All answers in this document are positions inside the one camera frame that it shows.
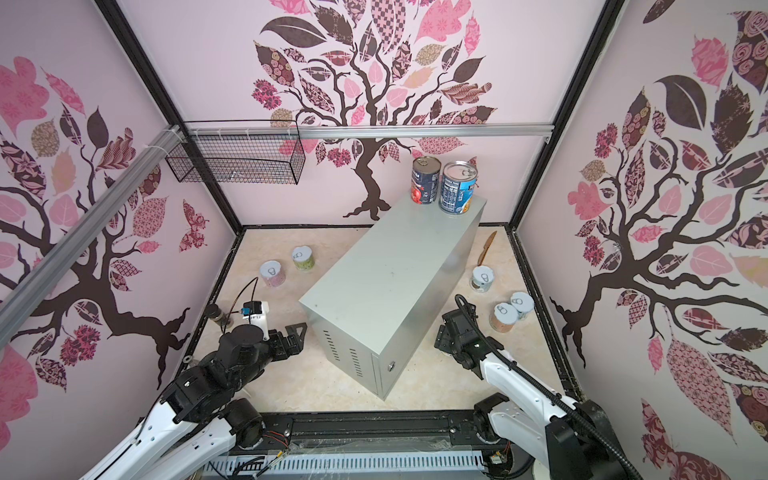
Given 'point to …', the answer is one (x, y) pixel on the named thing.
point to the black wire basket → (239, 152)
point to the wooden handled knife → (484, 250)
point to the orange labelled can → (503, 317)
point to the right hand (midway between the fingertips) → (449, 334)
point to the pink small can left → (272, 273)
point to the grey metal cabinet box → (378, 306)
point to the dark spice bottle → (215, 313)
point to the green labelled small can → (303, 258)
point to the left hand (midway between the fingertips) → (293, 334)
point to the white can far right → (523, 303)
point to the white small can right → (482, 279)
